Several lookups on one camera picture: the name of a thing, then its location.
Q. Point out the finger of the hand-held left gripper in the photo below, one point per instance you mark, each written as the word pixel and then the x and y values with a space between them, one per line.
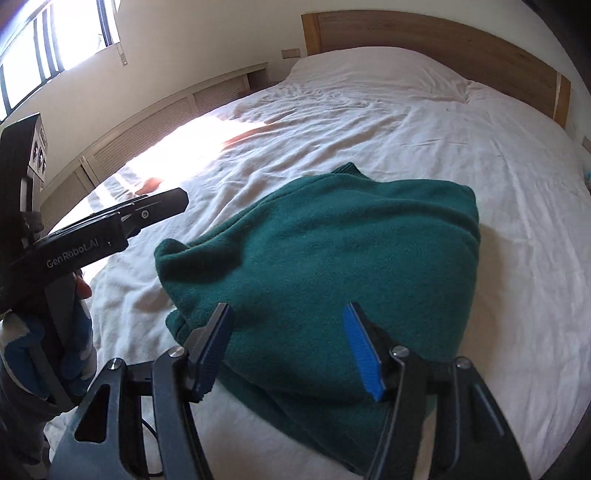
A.
pixel 159 205

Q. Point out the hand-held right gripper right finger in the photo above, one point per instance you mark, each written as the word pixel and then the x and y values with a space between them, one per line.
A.
pixel 364 353

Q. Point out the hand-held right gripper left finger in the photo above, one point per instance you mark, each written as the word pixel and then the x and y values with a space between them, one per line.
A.
pixel 214 350

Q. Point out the green knit sweater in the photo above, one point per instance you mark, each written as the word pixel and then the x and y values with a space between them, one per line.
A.
pixel 323 254

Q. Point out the person's left forearm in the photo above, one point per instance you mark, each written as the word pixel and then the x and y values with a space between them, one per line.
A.
pixel 21 434

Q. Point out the person's left hand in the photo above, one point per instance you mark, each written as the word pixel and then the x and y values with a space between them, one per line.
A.
pixel 81 341

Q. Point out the white slatted radiator cover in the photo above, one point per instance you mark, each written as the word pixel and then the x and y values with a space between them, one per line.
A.
pixel 152 124

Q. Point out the bed with white duvet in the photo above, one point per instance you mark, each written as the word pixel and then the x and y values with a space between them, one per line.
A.
pixel 461 152

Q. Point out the white pillow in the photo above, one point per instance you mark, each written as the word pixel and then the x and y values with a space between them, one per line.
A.
pixel 517 113
pixel 378 69

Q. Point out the wooden headboard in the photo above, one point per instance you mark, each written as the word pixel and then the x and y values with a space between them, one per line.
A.
pixel 438 39

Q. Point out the window with dark frame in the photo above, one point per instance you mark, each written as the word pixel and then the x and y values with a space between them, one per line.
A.
pixel 55 41

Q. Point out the beige wall socket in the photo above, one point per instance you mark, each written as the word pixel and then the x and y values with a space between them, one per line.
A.
pixel 291 53

